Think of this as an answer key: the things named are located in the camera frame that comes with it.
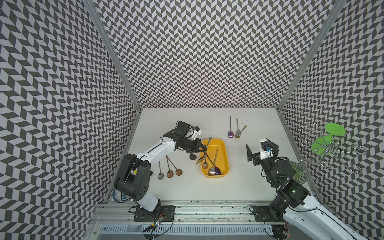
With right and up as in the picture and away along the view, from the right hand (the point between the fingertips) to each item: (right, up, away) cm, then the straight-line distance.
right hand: (256, 144), depth 72 cm
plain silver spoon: (-21, -18, +15) cm, 32 cm away
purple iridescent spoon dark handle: (-18, -19, +16) cm, 30 cm away
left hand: (-25, -5, +9) cm, 27 cm away
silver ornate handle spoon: (-1, +3, +33) cm, 33 cm away
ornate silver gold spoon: (-25, -15, +16) cm, 33 cm away
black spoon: (-32, -11, +21) cm, 40 cm away
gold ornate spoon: (+6, +8, +36) cm, 37 cm away
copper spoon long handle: (-40, -18, +14) cm, 47 cm away
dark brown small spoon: (-56, -19, +14) cm, 61 cm away
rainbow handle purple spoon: (-6, +2, +32) cm, 32 cm away
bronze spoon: (-45, -19, +14) cm, 51 cm away
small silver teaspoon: (-51, -20, +13) cm, 56 cm away
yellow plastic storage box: (-18, -14, +19) cm, 30 cm away
